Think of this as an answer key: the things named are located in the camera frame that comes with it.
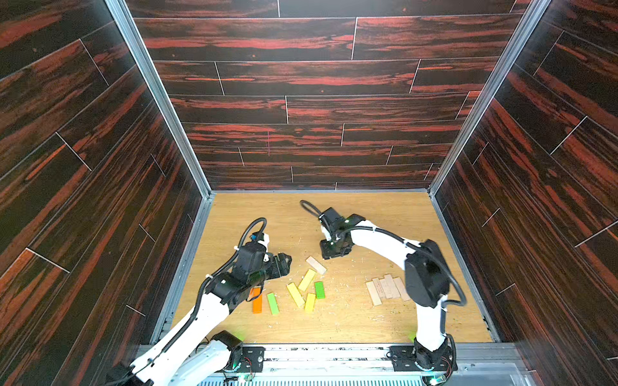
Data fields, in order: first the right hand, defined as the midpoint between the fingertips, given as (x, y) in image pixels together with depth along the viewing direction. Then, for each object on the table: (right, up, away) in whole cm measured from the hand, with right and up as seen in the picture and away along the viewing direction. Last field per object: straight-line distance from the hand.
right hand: (332, 251), depth 93 cm
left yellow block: (-14, -15, -6) cm, 21 cm away
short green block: (-5, -14, -4) cm, 16 cm away
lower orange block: (-27, -18, -8) cm, 34 cm away
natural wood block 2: (+17, -13, -5) cm, 22 cm away
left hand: (-17, -1, -15) cm, 23 cm away
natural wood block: (-6, -6, 0) cm, 8 cm away
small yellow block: (-9, -17, -9) cm, 21 cm away
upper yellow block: (-10, -11, -2) cm, 15 cm away
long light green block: (-22, -18, -9) cm, 30 cm away
